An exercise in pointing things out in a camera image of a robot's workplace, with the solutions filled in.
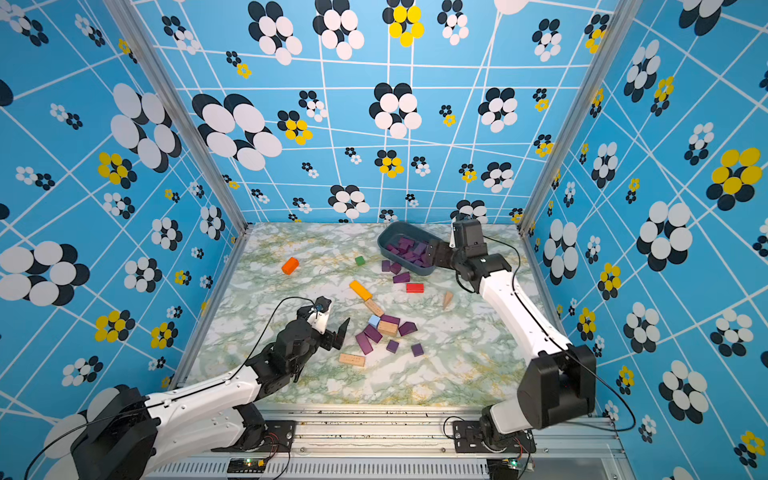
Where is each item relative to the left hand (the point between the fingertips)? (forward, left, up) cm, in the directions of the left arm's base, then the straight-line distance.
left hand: (337, 309), depth 83 cm
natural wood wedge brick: (+10, -34, -10) cm, 37 cm away
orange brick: (+24, +22, -11) cm, 35 cm away
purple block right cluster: (0, -20, -12) cm, 23 cm away
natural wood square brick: (-1, -14, -10) cm, 17 cm away
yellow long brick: (+15, -4, -13) cm, 20 cm away
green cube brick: (+27, -3, -12) cm, 30 cm away
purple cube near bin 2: (+23, -16, -10) cm, 30 cm away
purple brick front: (-5, -7, -12) cm, 15 cm away
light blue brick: (+2, -10, -10) cm, 14 cm away
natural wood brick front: (-10, -3, -11) cm, 15 cm away
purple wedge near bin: (+20, -19, -12) cm, 30 cm away
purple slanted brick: (-2, -9, -12) cm, 15 cm away
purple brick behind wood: (+3, -14, -12) cm, 19 cm away
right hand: (+14, -31, +10) cm, 35 cm away
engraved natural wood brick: (+7, -9, -12) cm, 17 cm away
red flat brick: (+16, -23, -13) cm, 31 cm away
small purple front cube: (-5, -15, -13) cm, 21 cm away
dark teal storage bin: (+32, -20, -10) cm, 40 cm away
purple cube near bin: (+23, -13, -10) cm, 28 cm away
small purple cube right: (-6, -23, -13) cm, 27 cm away
